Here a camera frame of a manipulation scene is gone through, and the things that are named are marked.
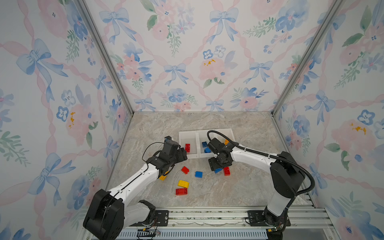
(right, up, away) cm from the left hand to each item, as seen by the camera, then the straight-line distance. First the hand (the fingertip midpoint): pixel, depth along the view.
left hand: (182, 152), depth 85 cm
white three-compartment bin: (+7, +3, +12) cm, 14 cm away
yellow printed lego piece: (+21, +8, -20) cm, 30 cm away
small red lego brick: (+1, -12, +5) cm, 13 cm away
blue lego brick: (+9, -14, +4) cm, 17 cm away
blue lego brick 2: (+21, -12, +5) cm, 25 cm away
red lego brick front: (0, -21, -4) cm, 21 cm away
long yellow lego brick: (-11, -15, +1) cm, 19 cm away
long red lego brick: (+3, +1, +14) cm, 14 cm away
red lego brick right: (+26, -12, +3) cm, 29 cm away
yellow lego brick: (+1, -18, -1) cm, 18 cm away
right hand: (+19, -8, +4) cm, 22 cm away
